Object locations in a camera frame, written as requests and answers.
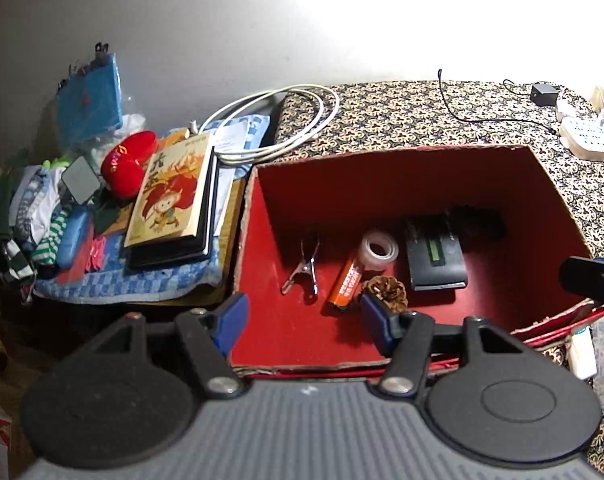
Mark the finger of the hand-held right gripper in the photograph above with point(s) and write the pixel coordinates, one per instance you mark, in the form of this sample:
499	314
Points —
582	277

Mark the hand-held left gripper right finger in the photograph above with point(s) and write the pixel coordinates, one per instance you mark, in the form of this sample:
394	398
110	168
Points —
377	320

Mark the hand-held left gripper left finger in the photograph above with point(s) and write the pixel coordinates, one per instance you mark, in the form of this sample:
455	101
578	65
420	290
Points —
234	320

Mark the brown pine cone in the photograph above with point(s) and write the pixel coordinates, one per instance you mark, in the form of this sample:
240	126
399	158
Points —
389	290

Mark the orange cylindrical battery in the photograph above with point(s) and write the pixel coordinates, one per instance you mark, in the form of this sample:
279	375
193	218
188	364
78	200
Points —
344	287

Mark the red cardboard box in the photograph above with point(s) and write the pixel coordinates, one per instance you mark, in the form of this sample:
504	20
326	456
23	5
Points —
292	325

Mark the clear tape roll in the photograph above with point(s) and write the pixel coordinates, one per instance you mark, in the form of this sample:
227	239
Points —
389	257

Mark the black device green label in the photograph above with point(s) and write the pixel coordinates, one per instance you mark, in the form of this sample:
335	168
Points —
432	275

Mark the metal clip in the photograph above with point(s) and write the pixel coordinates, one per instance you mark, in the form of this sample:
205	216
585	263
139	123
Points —
304	275

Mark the dark wooden nightstand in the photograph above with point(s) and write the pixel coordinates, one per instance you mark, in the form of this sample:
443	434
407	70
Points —
227	260

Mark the white bottle blue cap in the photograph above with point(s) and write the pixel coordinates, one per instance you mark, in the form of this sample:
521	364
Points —
582	355

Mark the black notebook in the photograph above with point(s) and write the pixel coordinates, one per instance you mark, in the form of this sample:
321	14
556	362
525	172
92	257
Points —
172	255

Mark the blue checked towel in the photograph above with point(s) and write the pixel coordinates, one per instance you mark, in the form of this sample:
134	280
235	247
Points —
147	282

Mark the white power strip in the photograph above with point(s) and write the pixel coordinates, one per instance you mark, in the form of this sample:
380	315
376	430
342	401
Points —
592	140

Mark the illustrated book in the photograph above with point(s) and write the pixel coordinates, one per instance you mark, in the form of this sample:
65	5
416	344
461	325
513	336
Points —
167	195

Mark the red hair clips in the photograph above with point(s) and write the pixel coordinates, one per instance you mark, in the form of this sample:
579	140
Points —
98	255

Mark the red paper packet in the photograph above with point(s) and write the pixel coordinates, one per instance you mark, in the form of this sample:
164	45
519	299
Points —
79	270

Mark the blue glasses case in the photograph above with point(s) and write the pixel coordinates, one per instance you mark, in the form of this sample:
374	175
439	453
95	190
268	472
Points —
72	240

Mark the black power adapter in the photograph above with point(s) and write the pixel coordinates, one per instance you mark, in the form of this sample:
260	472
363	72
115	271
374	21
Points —
543	95

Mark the blue white paper packet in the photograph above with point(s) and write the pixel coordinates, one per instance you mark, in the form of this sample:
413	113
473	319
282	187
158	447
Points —
242	132

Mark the red round pouch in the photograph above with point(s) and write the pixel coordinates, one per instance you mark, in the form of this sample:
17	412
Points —
127	165

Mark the green white striped sock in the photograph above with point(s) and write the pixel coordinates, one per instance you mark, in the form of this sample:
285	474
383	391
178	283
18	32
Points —
52	240

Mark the small mirror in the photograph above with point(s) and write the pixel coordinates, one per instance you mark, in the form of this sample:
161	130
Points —
82	180

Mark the clear plastic bag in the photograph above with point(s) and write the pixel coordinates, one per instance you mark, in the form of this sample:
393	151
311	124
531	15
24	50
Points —
132	125

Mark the pile of folded clothes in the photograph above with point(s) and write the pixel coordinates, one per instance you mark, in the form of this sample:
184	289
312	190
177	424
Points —
32	200

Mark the blue pouch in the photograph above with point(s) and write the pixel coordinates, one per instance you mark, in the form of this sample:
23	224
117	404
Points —
89	100

